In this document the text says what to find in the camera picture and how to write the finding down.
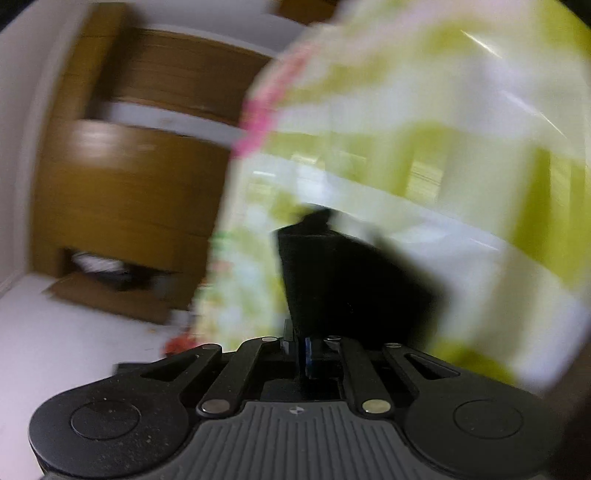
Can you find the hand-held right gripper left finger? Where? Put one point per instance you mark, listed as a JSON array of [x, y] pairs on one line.
[[289, 339]]

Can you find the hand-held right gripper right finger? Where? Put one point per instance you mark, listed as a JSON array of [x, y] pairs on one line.
[[315, 357]]

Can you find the black pants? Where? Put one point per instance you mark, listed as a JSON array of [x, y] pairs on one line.
[[351, 286]]

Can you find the wooden wardrobe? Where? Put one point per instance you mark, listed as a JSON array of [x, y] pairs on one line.
[[129, 194]]

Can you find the green checkered printed blanket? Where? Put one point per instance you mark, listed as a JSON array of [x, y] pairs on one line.
[[438, 138]]

